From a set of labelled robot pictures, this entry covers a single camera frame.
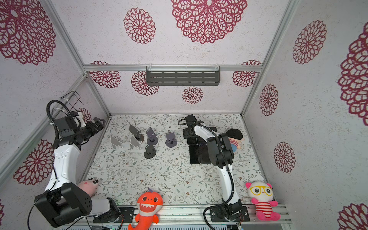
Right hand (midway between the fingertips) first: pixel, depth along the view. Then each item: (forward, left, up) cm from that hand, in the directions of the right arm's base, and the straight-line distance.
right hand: (191, 132), depth 106 cm
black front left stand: (-19, +26, +2) cm, 32 cm away
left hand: (-17, +51, +24) cm, 59 cm away
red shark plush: (-50, +20, +6) cm, 54 cm away
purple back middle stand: (-11, +14, +2) cm, 17 cm away
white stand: (-12, +38, +3) cm, 40 cm away
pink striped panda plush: (-42, -38, +3) cm, 57 cm away
